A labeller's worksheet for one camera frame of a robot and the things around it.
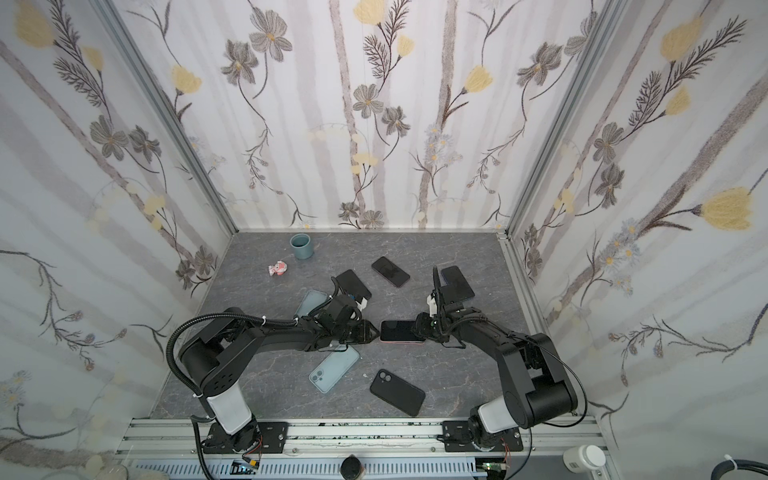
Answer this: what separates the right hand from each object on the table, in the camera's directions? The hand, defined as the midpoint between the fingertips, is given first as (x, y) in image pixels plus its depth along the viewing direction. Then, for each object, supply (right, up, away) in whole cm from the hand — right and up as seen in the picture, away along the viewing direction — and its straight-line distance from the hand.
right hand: (411, 322), depth 90 cm
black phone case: (-4, -18, -8) cm, 20 cm away
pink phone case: (-2, -6, 0) cm, 7 cm away
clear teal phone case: (-33, +6, +11) cm, 36 cm away
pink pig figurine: (-46, +16, +14) cm, 51 cm away
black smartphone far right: (+19, +9, +19) cm, 29 cm away
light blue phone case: (-23, -13, -4) cm, 27 cm away
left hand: (-11, -2, 0) cm, 11 cm away
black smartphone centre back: (-6, +15, +19) cm, 25 cm away
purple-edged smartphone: (-4, -2, 0) cm, 5 cm away
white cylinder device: (+36, -25, -26) cm, 51 cm away
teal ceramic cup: (-38, +24, +17) cm, 49 cm away
